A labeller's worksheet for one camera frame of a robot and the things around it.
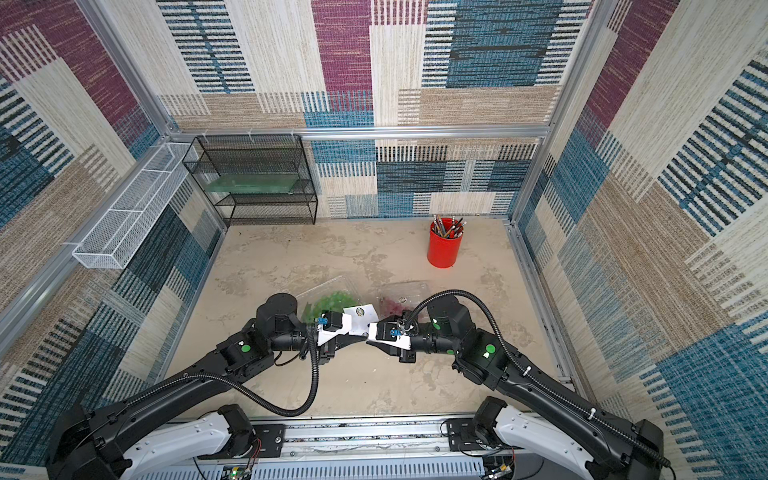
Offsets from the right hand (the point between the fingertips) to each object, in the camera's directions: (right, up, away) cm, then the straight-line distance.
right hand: (377, 330), depth 67 cm
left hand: (-3, -1, 0) cm, 3 cm away
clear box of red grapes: (+7, +3, +32) cm, 33 cm away
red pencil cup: (+21, +20, +33) cm, 44 cm away
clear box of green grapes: (-15, +3, +27) cm, 31 cm away
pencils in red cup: (+24, +24, +29) cm, 44 cm away
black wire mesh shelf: (-42, +50, +35) cm, 74 cm away
